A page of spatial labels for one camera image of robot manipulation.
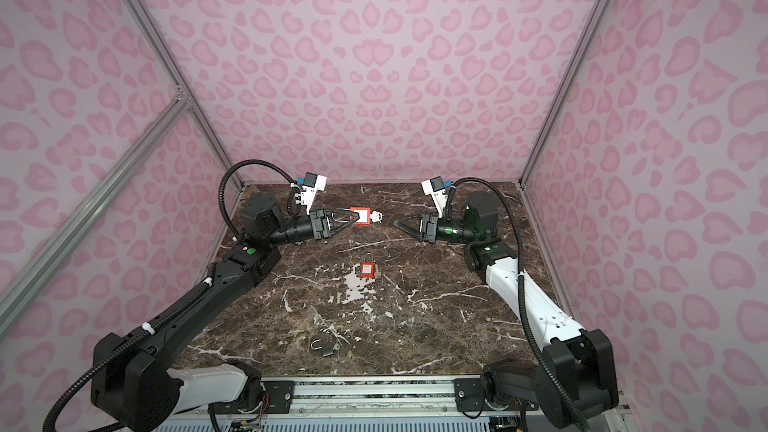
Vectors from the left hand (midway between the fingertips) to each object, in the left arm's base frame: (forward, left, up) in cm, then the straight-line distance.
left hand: (358, 215), depth 65 cm
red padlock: (+1, -2, -1) cm, 2 cm away
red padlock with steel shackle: (+6, +1, -34) cm, 35 cm away
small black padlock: (-17, +11, -36) cm, 41 cm away
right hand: (0, -9, -4) cm, 10 cm away
